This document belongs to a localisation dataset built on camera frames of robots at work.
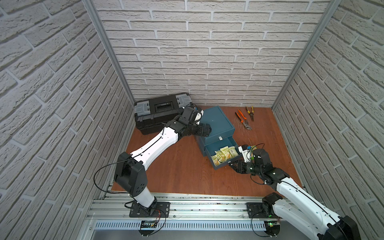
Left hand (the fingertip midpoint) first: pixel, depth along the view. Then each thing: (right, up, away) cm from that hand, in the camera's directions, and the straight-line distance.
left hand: (207, 127), depth 81 cm
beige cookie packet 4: (+15, -14, +4) cm, 21 cm away
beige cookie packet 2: (+8, -17, +1) cm, 18 cm away
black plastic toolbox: (-35, +7, +11) cm, 37 cm away
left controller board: (-30, -49, -10) cm, 58 cm away
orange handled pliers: (+30, +4, +31) cm, 44 cm away
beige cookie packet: (+4, -18, 0) cm, 19 cm away
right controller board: (+30, -48, -11) cm, 58 cm away
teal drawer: (+2, -13, +3) cm, 14 cm away
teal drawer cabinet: (+7, +3, +2) cm, 8 cm away
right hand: (+14, -20, -1) cm, 25 cm away
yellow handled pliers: (+38, +10, +36) cm, 53 cm away
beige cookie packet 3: (+11, -15, +2) cm, 18 cm away
